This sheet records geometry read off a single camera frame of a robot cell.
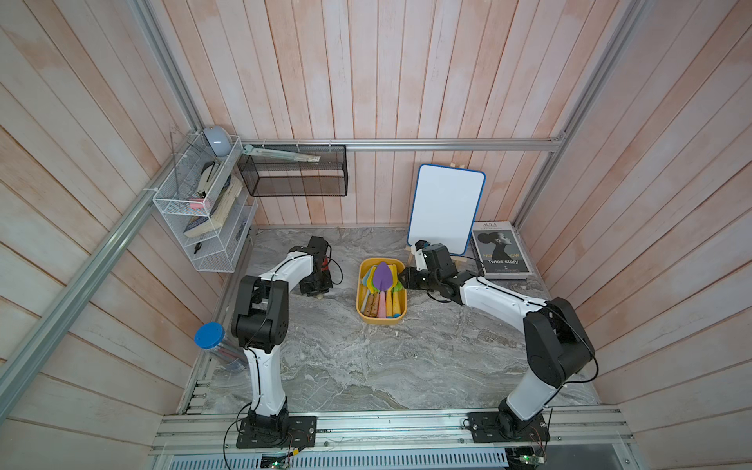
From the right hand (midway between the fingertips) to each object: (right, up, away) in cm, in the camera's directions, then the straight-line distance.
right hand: (400, 275), depth 92 cm
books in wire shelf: (-53, +16, -14) cm, 57 cm away
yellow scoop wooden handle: (-10, -10, +1) cm, 14 cm away
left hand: (-26, -7, +6) cm, 28 cm away
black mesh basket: (-47, +34, +10) cm, 59 cm away
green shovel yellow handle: (-10, -2, +6) cm, 12 cm away
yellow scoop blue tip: (-1, -7, +3) cm, 8 cm away
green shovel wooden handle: (0, -5, +5) cm, 7 cm away
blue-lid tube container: (-49, -13, -22) cm, 55 cm away
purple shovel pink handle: (-5, -3, +6) cm, 8 cm away
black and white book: (+39, +7, +15) cm, 43 cm away
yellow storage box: (-12, -6, +7) cm, 15 cm away
